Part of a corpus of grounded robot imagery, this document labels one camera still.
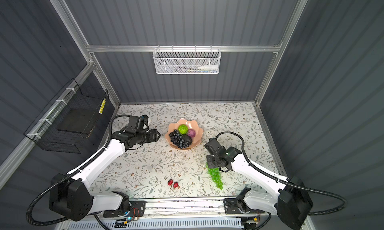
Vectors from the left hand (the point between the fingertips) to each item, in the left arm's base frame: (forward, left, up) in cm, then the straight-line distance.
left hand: (155, 135), depth 84 cm
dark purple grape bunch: (+2, -11, -8) cm, 14 cm away
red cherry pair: (-23, -11, -14) cm, 29 cm away
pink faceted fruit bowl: (+15, -21, -11) cm, 28 cm away
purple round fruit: (+6, -21, -9) cm, 24 cm away
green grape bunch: (-21, -33, -12) cm, 41 cm away
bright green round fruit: (+9, -15, -8) cm, 19 cm away
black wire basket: (+3, +40, +14) cm, 43 cm away
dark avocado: (+4, -17, -11) cm, 21 cm away
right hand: (-14, -32, -8) cm, 36 cm away
